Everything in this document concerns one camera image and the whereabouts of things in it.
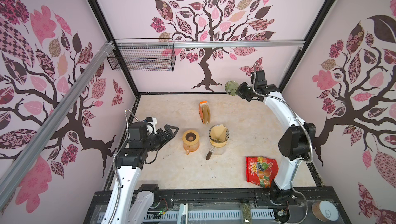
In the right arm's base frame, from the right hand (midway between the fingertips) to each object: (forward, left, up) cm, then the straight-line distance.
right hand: (236, 88), depth 89 cm
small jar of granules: (-59, +1, -21) cm, 62 cm away
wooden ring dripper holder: (-29, +12, -14) cm, 34 cm away
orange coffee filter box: (-3, +19, -19) cm, 27 cm away
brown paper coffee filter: (-24, +12, -8) cm, 28 cm away
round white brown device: (-59, -33, -19) cm, 70 cm away
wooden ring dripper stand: (-26, +25, -15) cm, 40 cm away
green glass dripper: (+2, +3, 0) cm, 3 cm away
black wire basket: (+22, +56, +10) cm, 61 cm away
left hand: (-29, +34, -3) cm, 45 cm away
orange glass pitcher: (-27, +29, -23) cm, 45 cm away
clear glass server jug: (-28, +11, -24) cm, 39 cm away
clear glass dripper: (-27, +12, -13) cm, 32 cm away
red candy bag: (-41, -10, -21) cm, 47 cm away
